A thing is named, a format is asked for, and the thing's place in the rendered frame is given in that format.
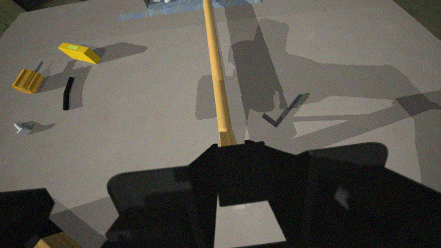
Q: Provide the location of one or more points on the long wooden-handled scraper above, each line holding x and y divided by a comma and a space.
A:
243, 173

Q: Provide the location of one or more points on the grey l-shaped bar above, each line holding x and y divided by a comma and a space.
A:
276, 124

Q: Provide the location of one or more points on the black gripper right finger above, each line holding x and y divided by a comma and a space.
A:
296, 177

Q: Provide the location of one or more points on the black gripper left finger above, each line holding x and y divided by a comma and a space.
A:
193, 186

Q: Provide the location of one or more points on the black bent bar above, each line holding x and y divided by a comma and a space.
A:
66, 94

